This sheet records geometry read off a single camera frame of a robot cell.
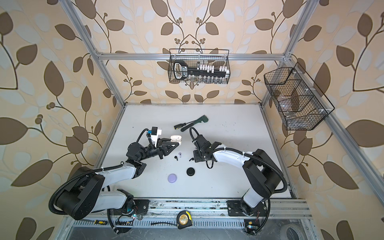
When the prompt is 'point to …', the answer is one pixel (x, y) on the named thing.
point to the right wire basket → (301, 105)
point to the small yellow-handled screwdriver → (96, 221)
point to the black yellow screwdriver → (177, 126)
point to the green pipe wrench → (204, 118)
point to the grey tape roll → (291, 232)
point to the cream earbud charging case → (176, 138)
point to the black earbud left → (175, 157)
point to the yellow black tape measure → (184, 219)
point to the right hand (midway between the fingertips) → (199, 157)
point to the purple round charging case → (172, 178)
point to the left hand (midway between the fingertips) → (178, 144)
